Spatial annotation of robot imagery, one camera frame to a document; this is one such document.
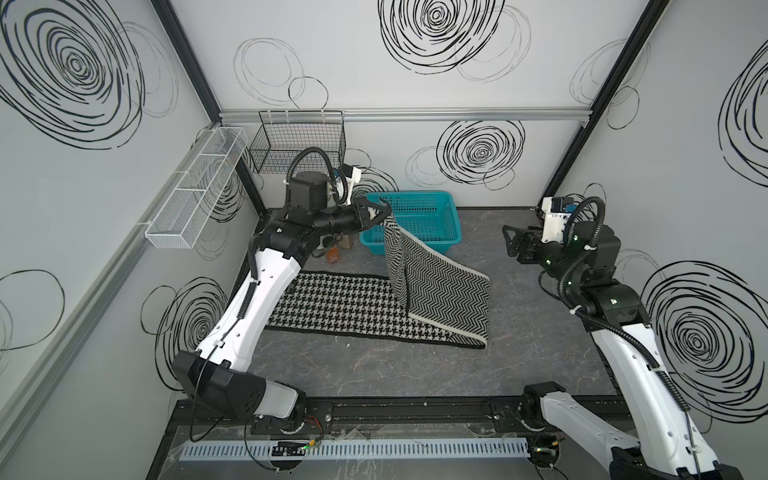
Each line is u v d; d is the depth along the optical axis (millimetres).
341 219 582
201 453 694
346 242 1051
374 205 642
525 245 578
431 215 1284
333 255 1020
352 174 617
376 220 647
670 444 365
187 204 751
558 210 542
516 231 595
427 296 917
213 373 382
